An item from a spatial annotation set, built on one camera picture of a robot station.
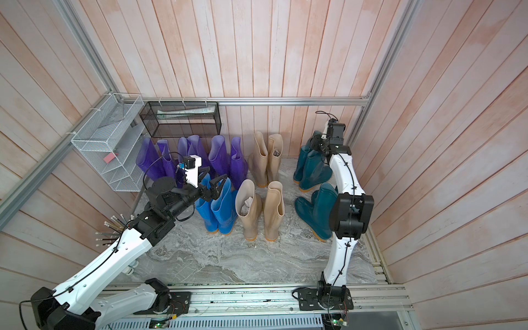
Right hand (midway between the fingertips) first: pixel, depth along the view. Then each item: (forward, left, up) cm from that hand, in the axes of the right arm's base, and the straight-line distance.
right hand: (314, 138), depth 94 cm
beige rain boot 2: (-36, +19, -5) cm, 41 cm away
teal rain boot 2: (-13, -1, -10) cm, 16 cm away
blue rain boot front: (-39, +37, 0) cm, 53 cm away
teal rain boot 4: (-28, +4, -18) cm, 34 cm away
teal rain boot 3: (-35, 0, -6) cm, 35 cm away
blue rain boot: (-38, +44, -2) cm, 58 cm away
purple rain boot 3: (-6, +55, 0) cm, 55 cm away
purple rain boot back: (-15, +35, -5) cm, 38 cm away
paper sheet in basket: (+3, +69, +11) cm, 70 cm away
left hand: (-31, +38, +9) cm, 50 cm away
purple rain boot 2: (-17, +66, -5) cm, 68 cm away
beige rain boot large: (-12, +26, -3) cm, 29 cm away
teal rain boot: (-6, +5, 0) cm, 8 cm away
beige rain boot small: (-34, +29, -6) cm, 45 cm away
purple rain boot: (-14, +74, 0) cm, 75 cm away
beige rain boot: (-4, +18, -4) cm, 19 cm away
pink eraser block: (-18, +86, +5) cm, 88 cm away
